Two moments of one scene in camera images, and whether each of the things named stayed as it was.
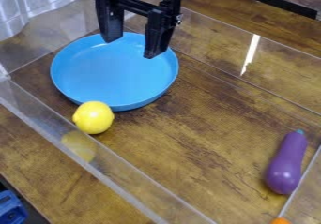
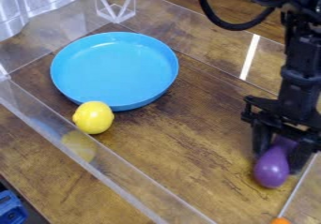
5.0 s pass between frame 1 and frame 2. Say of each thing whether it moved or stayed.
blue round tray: stayed
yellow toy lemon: stayed
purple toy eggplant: moved
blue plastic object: stayed
